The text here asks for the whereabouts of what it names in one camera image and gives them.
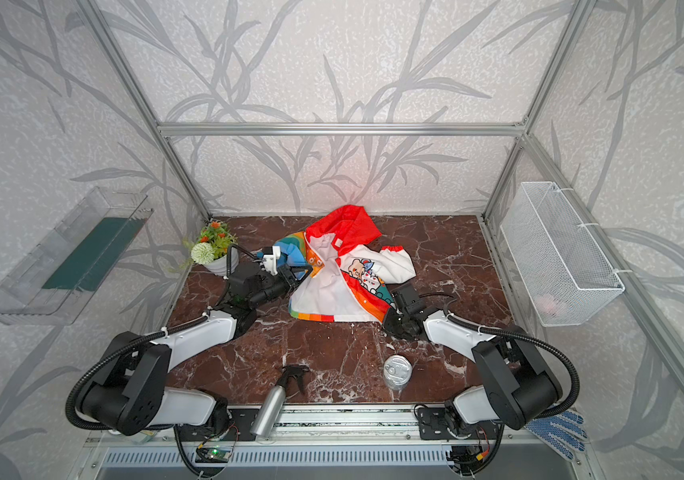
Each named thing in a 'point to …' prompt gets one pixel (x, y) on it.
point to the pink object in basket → (546, 304)
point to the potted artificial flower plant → (212, 249)
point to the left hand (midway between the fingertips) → (316, 262)
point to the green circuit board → (216, 455)
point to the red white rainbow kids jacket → (347, 278)
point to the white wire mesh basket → (564, 274)
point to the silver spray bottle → (267, 411)
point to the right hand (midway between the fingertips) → (383, 317)
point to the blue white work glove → (561, 431)
